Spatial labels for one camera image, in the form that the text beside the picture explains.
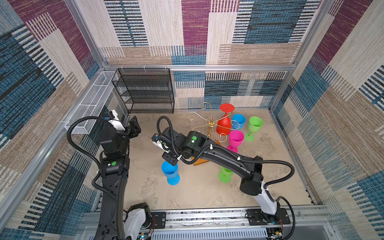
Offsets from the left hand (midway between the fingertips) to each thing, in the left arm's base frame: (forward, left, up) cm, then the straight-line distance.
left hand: (128, 116), depth 68 cm
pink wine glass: (+4, -55, -25) cm, 60 cm away
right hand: (-12, -18, -15) cm, 26 cm away
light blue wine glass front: (+17, -58, -25) cm, 66 cm away
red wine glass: (+5, -45, -12) cm, 47 cm away
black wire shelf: (+44, +5, -19) cm, 48 cm away
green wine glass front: (+9, -66, -20) cm, 69 cm away
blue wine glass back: (-17, -18, -22) cm, 33 cm away
